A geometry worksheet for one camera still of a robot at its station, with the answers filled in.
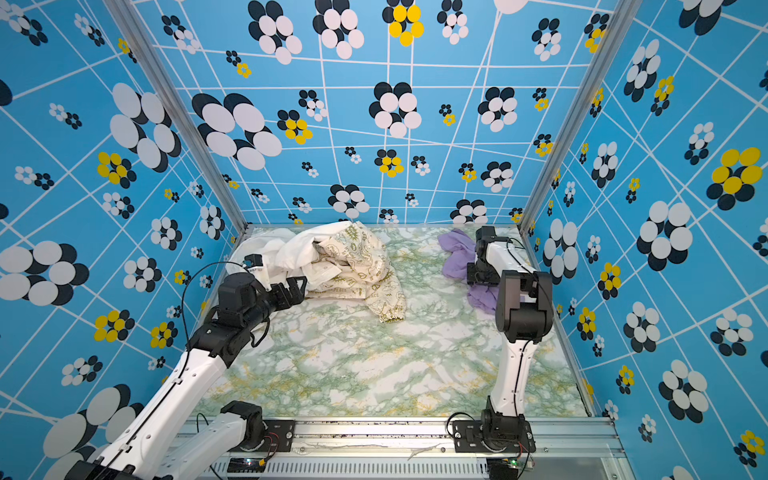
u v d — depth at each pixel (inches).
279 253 36.0
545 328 22.0
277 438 28.6
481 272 34.1
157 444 16.4
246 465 28.4
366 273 37.8
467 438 28.5
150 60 29.7
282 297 26.7
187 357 19.5
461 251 42.6
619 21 27.3
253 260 26.2
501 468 27.8
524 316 22.1
